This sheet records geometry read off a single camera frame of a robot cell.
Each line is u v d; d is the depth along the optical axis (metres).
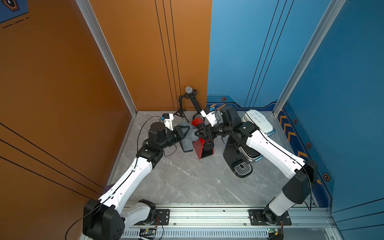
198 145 0.85
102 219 0.38
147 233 0.72
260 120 0.85
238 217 0.76
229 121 0.59
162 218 0.74
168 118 0.68
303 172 0.43
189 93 1.00
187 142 0.70
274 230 0.72
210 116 0.66
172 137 0.64
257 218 0.72
